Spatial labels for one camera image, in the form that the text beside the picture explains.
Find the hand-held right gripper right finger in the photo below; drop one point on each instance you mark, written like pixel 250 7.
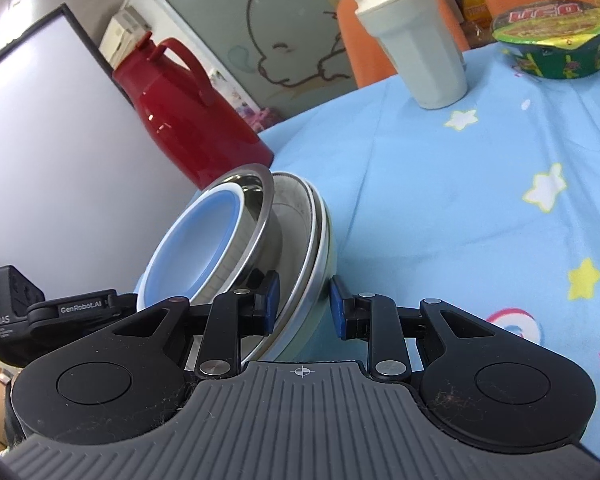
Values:
pixel 336 310

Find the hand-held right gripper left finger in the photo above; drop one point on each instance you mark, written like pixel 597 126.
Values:
pixel 272 305

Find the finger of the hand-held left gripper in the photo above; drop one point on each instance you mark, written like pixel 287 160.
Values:
pixel 80 307

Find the green plastic plate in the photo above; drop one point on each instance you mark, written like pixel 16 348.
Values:
pixel 310 332

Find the stainless steel bowl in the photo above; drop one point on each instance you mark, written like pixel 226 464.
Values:
pixel 252 240

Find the white floral plate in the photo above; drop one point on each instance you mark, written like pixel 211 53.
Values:
pixel 322 240

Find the white bowl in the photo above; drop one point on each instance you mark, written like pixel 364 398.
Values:
pixel 152 287

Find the white gold-rimmed plate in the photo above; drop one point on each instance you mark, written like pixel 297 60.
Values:
pixel 292 220

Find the blue plastic bowl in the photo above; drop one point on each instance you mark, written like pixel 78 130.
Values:
pixel 195 245

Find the blue printed tablecloth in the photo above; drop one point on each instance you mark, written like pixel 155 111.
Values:
pixel 455 200

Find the red thermos jug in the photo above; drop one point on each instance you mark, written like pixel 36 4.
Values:
pixel 190 120

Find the white tumbler with lid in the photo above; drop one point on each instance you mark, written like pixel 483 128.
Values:
pixel 425 55

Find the beige box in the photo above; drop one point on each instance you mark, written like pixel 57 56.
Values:
pixel 122 35

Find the glass door with rabbit drawing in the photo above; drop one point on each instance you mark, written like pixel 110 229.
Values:
pixel 215 15

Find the yellow snack bag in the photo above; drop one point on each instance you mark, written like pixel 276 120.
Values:
pixel 472 0

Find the green instant noodle bowl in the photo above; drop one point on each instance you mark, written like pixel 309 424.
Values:
pixel 555 45

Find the white board with black frame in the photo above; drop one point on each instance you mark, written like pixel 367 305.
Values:
pixel 40 135

